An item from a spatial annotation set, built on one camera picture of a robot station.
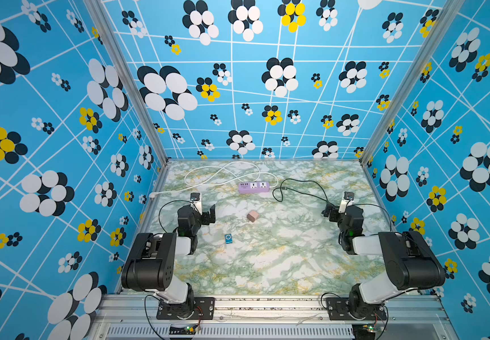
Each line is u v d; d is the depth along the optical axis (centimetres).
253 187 105
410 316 190
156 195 107
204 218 84
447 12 68
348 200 79
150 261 46
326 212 87
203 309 74
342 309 72
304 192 105
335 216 85
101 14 70
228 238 91
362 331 69
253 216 96
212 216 87
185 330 71
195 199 81
